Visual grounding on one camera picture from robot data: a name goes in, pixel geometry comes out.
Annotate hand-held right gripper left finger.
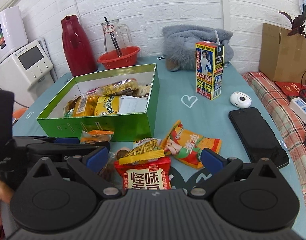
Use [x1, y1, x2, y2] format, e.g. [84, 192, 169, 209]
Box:
[23, 146, 121, 197]

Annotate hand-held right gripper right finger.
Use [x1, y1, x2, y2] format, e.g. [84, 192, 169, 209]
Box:
[188, 148, 279, 198]

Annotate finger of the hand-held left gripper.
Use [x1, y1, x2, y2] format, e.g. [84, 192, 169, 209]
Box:
[13, 135, 80, 145]
[26, 141, 111, 163]

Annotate small orange pastry packet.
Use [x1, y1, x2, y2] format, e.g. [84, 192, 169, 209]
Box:
[80, 129, 115, 144]

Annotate yellow barcode snack packet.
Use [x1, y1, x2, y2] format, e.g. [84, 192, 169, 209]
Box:
[64, 95, 98, 117]

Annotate green cardboard box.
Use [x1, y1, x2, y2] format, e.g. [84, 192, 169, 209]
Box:
[37, 63, 160, 142]

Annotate red snack packet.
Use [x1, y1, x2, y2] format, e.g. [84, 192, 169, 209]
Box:
[114, 156, 171, 192]

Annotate yellow chips packet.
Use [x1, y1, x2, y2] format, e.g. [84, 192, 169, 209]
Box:
[94, 95, 121, 116]

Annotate white snack packet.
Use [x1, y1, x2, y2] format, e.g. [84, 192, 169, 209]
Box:
[119, 95, 150, 114]

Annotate chocolate chip bread packet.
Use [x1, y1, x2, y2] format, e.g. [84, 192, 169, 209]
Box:
[137, 84, 153, 98]

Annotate clear crinkled snack packet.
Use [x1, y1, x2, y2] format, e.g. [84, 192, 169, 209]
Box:
[99, 149, 126, 180]

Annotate orange plastic basin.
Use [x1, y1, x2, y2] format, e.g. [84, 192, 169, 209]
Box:
[13, 110, 29, 121]

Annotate orange and green snack packet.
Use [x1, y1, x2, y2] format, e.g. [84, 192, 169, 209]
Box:
[160, 120, 222, 170]

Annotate teal printed tablecloth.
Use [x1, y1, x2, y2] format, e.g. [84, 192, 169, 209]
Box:
[12, 55, 306, 240]

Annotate yellow fries snack packet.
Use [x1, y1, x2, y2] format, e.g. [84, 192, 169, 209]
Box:
[118, 138, 165, 165]

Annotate black smartphone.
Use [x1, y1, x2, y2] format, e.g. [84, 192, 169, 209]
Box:
[228, 107, 290, 170]

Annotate white water dispenser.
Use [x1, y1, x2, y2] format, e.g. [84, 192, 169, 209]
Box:
[0, 37, 55, 98]

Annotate white round device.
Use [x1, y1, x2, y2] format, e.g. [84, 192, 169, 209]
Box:
[230, 92, 251, 109]

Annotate plaid cloth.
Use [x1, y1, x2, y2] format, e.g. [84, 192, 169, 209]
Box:
[241, 71, 306, 203]

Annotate printed juice carton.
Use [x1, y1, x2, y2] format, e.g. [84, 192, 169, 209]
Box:
[195, 42, 225, 101]

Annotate red thermos jug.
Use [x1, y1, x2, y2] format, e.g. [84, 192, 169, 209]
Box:
[61, 15, 98, 77]

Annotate red plastic basket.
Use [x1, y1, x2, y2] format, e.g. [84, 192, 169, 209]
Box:
[97, 46, 141, 70]

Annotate white water ionizer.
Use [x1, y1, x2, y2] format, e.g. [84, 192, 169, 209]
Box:
[0, 6, 29, 60]

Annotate white power strip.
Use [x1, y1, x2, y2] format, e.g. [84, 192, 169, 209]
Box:
[289, 97, 306, 130]

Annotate red booklet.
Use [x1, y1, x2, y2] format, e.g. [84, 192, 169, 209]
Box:
[275, 81, 306, 96]

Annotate black stirring straw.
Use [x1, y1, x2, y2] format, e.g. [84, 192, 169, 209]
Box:
[104, 17, 123, 57]

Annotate grey fluffy cloth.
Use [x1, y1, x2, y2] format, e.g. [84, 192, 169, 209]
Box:
[162, 25, 234, 72]

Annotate glass pitcher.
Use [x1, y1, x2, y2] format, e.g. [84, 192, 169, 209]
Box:
[101, 19, 132, 53]

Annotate brown cardboard box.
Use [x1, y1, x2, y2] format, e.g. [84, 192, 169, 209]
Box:
[258, 22, 306, 84]

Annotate purple leafed plant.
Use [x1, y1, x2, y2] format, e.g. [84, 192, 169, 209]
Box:
[278, 4, 306, 50]

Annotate black cable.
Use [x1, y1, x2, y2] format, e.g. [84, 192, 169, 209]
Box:
[299, 66, 306, 100]

